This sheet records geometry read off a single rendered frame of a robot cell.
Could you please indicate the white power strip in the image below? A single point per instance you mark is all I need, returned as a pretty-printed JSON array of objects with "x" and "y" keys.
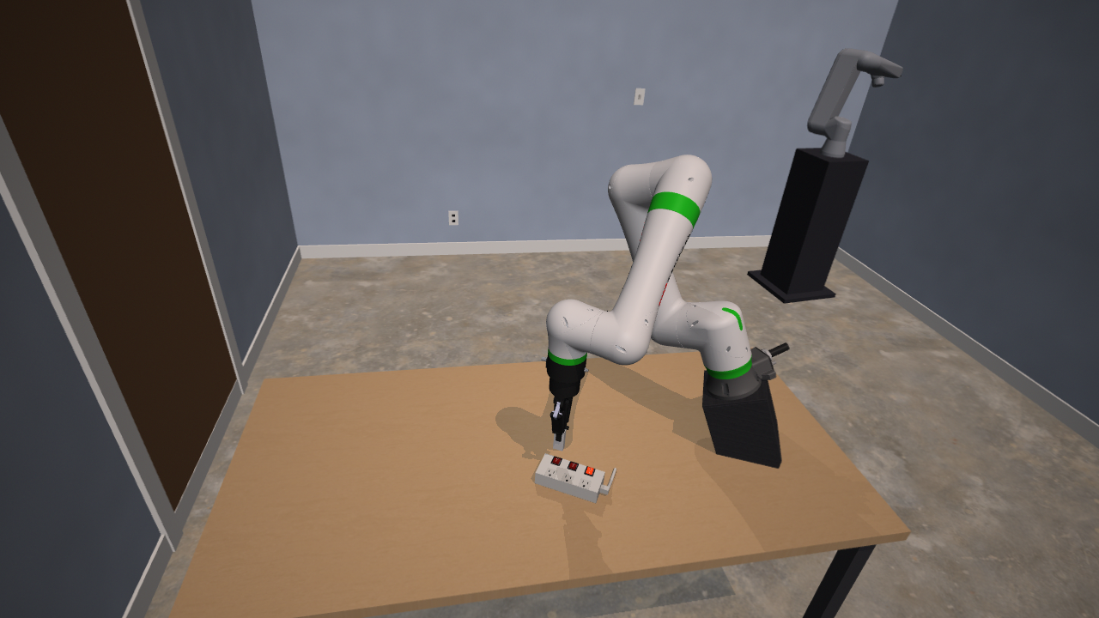
[{"x": 572, "y": 478}]

